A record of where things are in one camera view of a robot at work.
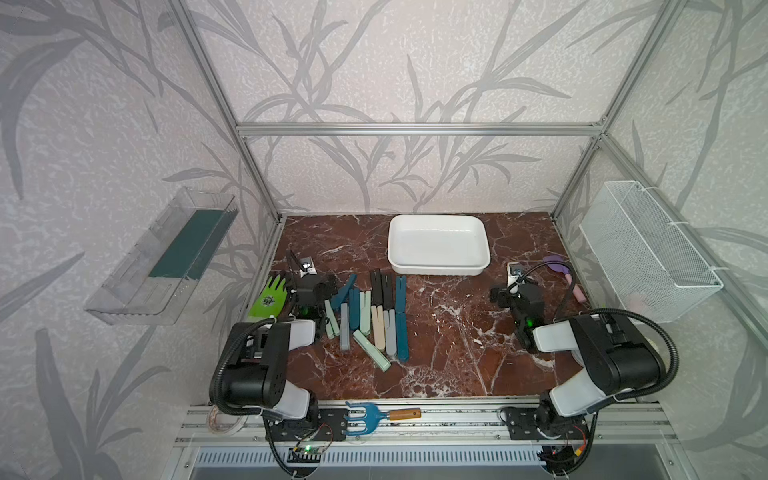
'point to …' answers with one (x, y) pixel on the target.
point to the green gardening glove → (271, 301)
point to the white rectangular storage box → (438, 245)
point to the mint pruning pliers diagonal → (371, 351)
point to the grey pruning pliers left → (344, 327)
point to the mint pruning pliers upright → (365, 313)
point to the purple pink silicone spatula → (578, 293)
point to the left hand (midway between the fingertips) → (312, 274)
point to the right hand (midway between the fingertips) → (509, 276)
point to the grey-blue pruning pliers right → (389, 319)
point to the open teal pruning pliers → (342, 296)
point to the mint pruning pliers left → (332, 325)
